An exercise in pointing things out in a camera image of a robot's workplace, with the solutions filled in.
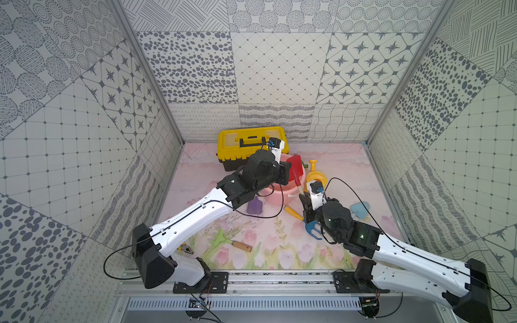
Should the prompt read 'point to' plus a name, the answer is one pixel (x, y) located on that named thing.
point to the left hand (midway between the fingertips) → (290, 158)
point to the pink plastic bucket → (285, 195)
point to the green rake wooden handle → (219, 238)
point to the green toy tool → (305, 165)
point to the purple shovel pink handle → (254, 206)
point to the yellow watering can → (314, 175)
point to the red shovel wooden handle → (296, 170)
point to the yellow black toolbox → (235, 147)
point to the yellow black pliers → (186, 248)
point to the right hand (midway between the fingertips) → (303, 196)
